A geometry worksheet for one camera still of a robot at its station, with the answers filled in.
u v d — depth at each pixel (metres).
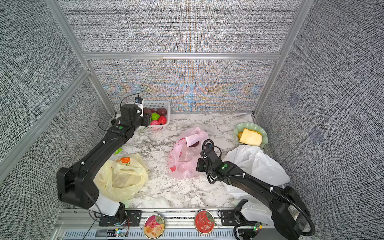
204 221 0.70
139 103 0.70
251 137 0.95
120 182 0.86
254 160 0.79
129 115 0.61
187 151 0.97
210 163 0.62
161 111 1.13
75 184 0.44
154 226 0.69
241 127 1.06
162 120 1.07
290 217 0.40
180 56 0.88
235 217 0.65
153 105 1.17
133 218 0.73
